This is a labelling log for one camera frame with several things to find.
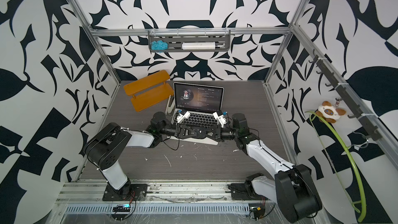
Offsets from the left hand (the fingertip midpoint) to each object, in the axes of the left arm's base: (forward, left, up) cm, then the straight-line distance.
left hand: (194, 132), depth 77 cm
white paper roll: (+44, -4, +19) cm, 48 cm away
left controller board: (-28, +35, -19) cm, 48 cm away
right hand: (-1, -3, 0) cm, 3 cm away
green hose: (-32, -53, +6) cm, 63 cm away
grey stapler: (+29, +16, -17) cm, 37 cm away
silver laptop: (-4, -3, -1) cm, 5 cm away
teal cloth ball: (+47, +19, +18) cm, 53 cm away
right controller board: (-30, -28, -17) cm, 44 cm away
